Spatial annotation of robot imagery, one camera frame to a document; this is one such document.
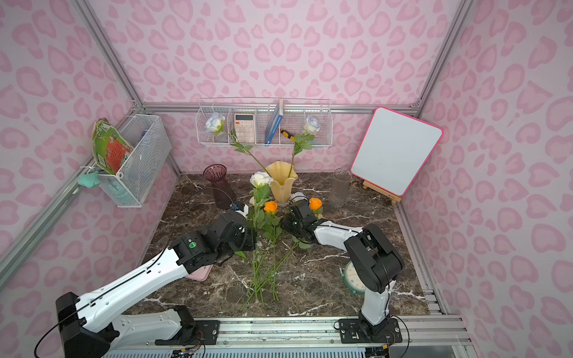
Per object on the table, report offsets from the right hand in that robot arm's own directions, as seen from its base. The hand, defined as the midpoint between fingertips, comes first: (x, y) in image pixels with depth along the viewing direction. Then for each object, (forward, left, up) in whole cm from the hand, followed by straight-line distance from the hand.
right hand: (279, 223), depth 93 cm
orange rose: (-1, +3, -3) cm, 4 cm away
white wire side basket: (+20, +50, +28) cm, 61 cm away
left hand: (-12, +5, +15) cm, 20 cm away
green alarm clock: (-22, -28, -4) cm, 35 cm away
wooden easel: (+17, -52, -5) cm, 55 cm away
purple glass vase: (+15, +27, -1) cm, 32 cm away
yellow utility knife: (+32, -3, +21) cm, 39 cm away
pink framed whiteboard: (+22, -47, +20) cm, 55 cm away
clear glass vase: (+18, -27, +8) cm, 34 cm away
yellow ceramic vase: (+18, -1, +9) cm, 20 cm away
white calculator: (+32, +15, +25) cm, 43 cm away
